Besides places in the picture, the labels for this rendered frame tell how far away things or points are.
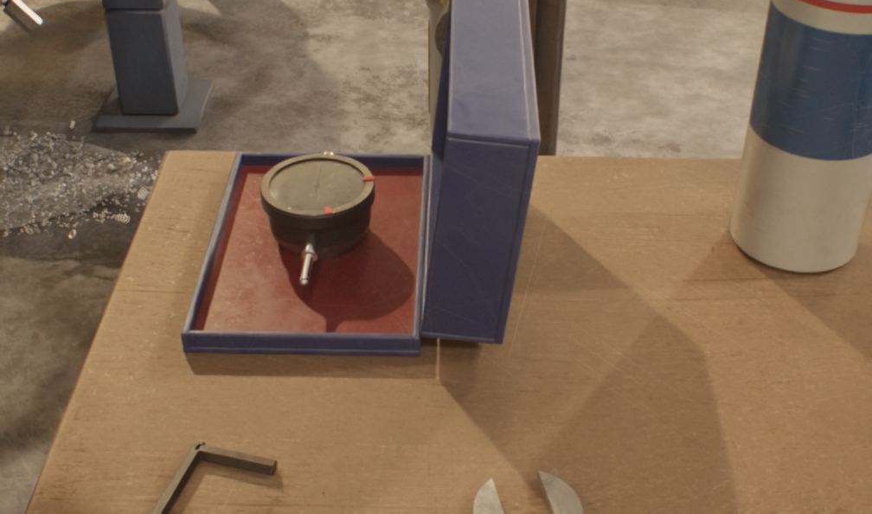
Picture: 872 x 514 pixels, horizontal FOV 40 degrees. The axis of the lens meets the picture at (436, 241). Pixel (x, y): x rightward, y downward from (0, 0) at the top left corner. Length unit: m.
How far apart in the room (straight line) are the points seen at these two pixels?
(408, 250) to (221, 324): 0.11
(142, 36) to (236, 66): 0.23
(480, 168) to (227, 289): 0.16
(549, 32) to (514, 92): 0.42
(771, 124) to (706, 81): 1.23
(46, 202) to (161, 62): 0.25
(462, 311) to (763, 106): 0.18
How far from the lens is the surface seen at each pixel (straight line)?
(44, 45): 1.97
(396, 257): 0.60
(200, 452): 0.51
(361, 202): 0.59
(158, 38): 1.64
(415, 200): 0.65
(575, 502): 0.48
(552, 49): 0.94
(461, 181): 0.49
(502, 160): 0.49
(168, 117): 1.70
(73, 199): 1.56
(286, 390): 0.54
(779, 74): 0.58
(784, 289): 0.62
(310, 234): 0.58
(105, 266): 1.44
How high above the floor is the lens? 0.83
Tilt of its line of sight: 36 degrees down
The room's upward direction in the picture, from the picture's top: straight up
